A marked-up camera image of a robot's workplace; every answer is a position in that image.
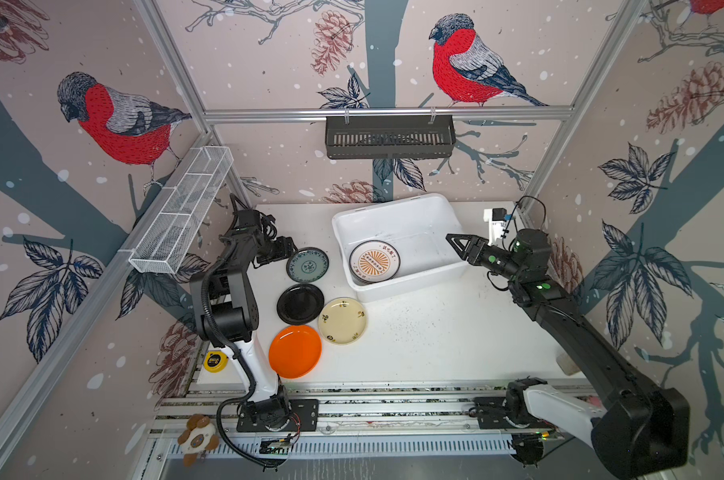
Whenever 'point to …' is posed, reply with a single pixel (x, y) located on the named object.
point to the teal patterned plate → (307, 264)
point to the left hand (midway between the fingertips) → (285, 250)
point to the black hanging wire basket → (354, 137)
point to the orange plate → (294, 351)
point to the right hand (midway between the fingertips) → (448, 241)
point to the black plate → (300, 304)
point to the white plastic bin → (417, 227)
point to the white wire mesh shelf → (166, 244)
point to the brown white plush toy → (198, 438)
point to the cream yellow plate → (342, 320)
